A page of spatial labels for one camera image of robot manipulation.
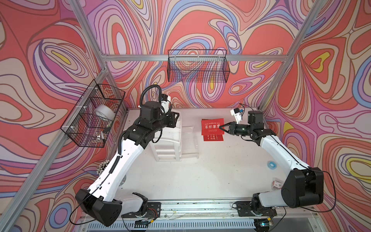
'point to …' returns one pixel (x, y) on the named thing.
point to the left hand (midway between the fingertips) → (179, 114)
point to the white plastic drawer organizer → (169, 148)
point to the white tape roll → (105, 111)
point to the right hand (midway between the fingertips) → (220, 131)
